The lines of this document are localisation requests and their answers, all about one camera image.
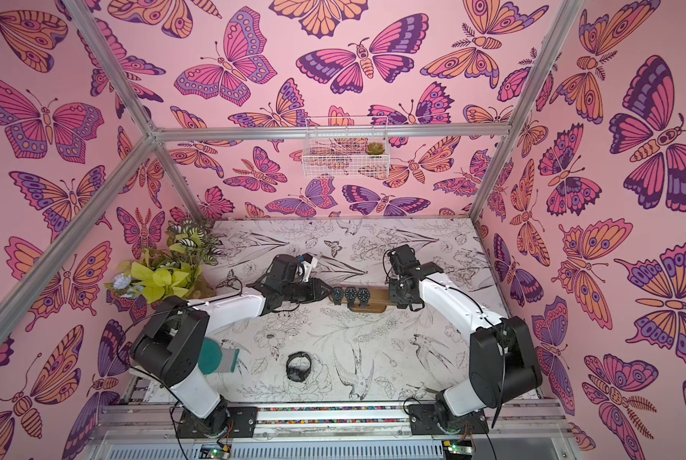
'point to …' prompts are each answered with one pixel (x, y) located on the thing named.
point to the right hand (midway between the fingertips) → (403, 292)
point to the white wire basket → (346, 147)
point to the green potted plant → (176, 272)
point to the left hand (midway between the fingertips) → (335, 290)
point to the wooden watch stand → (378, 300)
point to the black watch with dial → (364, 295)
